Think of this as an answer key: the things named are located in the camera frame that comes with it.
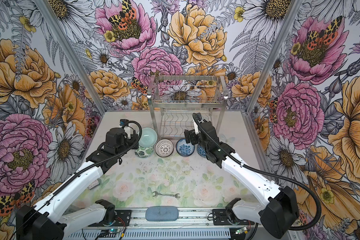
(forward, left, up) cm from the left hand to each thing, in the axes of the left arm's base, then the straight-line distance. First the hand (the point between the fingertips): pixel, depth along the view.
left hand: (136, 139), depth 81 cm
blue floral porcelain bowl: (+4, -26, -17) cm, 31 cm away
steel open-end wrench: (-22, -16, -20) cm, 34 cm away
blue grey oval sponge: (-32, -14, -17) cm, 38 cm away
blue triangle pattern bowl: (+3, -36, -18) cm, 40 cm away
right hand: (+1, -31, +4) cm, 31 cm away
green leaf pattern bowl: (+3, 0, -19) cm, 19 cm away
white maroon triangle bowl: (+5, -13, -17) cm, 22 cm away
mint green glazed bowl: (+1, -7, 0) cm, 7 cm away
